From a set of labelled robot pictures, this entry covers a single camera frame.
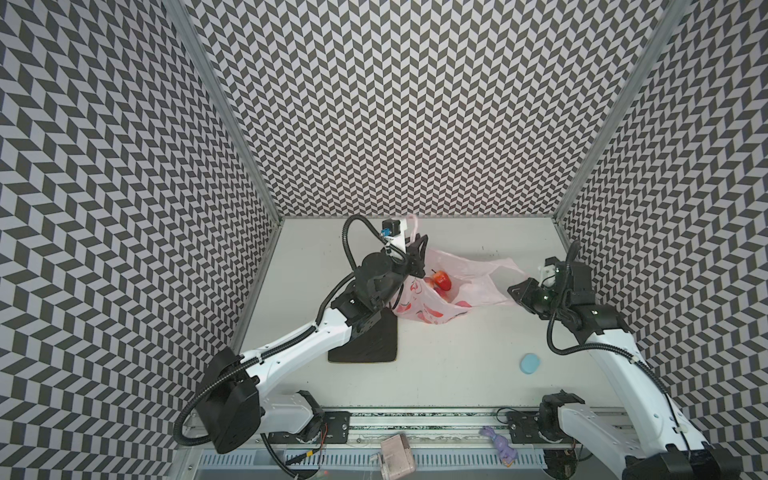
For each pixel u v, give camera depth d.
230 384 0.41
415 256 0.61
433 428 0.74
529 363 0.83
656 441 0.39
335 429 0.72
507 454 0.68
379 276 0.52
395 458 0.65
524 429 0.73
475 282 0.80
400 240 0.60
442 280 0.96
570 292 0.57
